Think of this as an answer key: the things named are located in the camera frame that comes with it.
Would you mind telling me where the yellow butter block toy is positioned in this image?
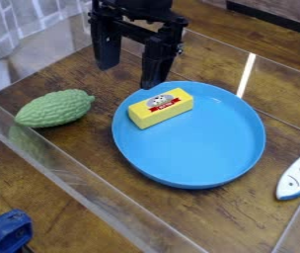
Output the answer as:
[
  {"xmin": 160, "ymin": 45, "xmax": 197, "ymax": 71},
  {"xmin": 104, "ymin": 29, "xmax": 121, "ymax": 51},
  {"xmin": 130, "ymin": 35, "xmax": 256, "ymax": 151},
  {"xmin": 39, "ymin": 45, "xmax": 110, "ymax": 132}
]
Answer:
[{"xmin": 128, "ymin": 88, "xmax": 193, "ymax": 129}]

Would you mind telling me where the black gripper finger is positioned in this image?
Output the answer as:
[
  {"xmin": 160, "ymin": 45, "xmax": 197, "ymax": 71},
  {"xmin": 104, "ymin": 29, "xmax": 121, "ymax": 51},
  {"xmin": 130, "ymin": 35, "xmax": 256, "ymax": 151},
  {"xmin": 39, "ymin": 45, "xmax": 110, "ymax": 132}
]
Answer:
[
  {"xmin": 90, "ymin": 20, "xmax": 121, "ymax": 70},
  {"xmin": 141, "ymin": 36, "xmax": 182, "ymax": 90}
]

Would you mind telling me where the round blue tray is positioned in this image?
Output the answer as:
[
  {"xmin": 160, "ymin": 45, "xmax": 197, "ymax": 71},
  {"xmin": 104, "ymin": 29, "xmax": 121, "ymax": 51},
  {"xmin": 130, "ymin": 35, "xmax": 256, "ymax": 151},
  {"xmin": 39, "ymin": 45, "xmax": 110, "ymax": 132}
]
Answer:
[{"xmin": 112, "ymin": 81, "xmax": 265, "ymax": 189}]

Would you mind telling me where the green bitter gourd toy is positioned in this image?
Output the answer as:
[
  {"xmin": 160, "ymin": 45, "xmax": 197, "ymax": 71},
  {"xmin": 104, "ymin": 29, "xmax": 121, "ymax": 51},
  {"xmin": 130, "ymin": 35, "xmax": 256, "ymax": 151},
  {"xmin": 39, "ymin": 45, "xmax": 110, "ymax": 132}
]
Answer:
[{"xmin": 14, "ymin": 89, "xmax": 94, "ymax": 127}]

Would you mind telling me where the grey checkered cloth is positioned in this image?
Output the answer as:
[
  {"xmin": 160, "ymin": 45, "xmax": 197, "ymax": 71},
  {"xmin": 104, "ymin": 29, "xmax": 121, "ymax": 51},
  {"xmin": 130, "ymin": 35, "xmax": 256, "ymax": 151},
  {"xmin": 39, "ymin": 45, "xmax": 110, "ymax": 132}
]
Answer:
[{"xmin": 0, "ymin": 0, "xmax": 90, "ymax": 59}]

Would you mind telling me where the clear acrylic enclosure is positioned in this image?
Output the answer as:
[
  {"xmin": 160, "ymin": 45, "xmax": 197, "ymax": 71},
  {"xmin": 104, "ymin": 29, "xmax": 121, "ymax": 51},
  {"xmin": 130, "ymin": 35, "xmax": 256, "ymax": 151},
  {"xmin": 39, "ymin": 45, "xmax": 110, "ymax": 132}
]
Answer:
[{"xmin": 0, "ymin": 2, "xmax": 300, "ymax": 253}]

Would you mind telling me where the blue clamp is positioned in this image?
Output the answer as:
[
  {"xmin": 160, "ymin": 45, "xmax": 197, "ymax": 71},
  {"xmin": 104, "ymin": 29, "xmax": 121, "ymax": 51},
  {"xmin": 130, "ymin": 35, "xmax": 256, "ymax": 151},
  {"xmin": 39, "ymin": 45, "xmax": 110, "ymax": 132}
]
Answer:
[{"xmin": 0, "ymin": 209, "xmax": 33, "ymax": 253}]

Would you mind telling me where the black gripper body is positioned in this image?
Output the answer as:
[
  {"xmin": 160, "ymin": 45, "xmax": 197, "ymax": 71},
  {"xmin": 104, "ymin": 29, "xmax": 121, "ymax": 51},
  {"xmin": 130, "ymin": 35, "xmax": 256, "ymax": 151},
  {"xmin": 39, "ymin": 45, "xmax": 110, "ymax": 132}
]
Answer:
[{"xmin": 87, "ymin": 0, "xmax": 188, "ymax": 42}]

